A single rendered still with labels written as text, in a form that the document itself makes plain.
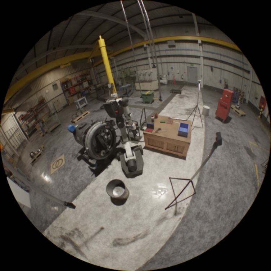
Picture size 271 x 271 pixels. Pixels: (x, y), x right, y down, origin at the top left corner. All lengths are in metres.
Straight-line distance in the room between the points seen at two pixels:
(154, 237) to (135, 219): 0.46
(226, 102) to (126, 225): 4.25
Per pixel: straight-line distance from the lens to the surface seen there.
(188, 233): 1.80
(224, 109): 3.84
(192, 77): 11.13
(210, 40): 11.34
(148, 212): 1.64
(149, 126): 1.96
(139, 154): 1.86
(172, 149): 1.97
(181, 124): 1.99
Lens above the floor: 1.63
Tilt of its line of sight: 39 degrees down
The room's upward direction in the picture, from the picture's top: 13 degrees counter-clockwise
